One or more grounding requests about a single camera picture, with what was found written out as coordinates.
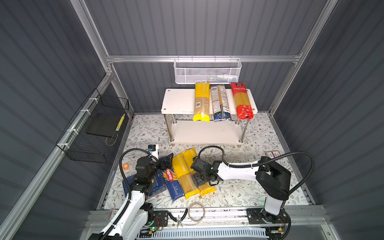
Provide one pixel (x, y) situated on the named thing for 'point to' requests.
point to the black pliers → (178, 220)
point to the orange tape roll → (125, 166)
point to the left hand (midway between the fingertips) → (164, 153)
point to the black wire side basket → (88, 137)
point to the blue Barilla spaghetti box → (172, 183)
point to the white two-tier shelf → (182, 101)
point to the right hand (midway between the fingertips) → (199, 179)
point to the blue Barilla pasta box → (157, 183)
